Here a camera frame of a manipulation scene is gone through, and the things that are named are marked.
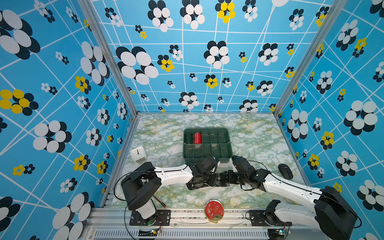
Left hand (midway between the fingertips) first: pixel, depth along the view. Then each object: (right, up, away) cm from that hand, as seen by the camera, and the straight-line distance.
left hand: (217, 180), depth 83 cm
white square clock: (-49, +12, +11) cm, 51 cm away
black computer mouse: (+41, +4, +4) cm, 41 cm away
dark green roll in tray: (-17, +22, +15) cm, 32 cm away
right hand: (+4, +1, +1) cm, 5 cm away
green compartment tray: (-10, +19, +13) cm, 25 cm away
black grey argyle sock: (-4, +3, -9) cm, 10 cm away
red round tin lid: (-3, -12, -10) cm, 15 cm away
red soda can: (-11, +22, +16) cm, 30 cm away
